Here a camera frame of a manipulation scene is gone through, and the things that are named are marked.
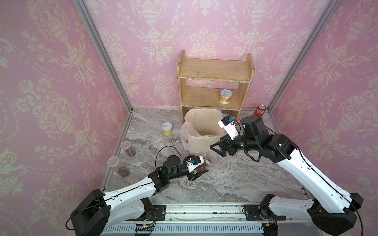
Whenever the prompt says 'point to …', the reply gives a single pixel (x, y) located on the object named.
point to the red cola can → (260, 110)
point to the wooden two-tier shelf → (208, 97)
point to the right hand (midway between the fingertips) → (217, 142)
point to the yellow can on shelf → (225, 96)
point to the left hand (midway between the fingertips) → (204, 165)
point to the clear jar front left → (121, 169)
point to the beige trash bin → (204, 127)
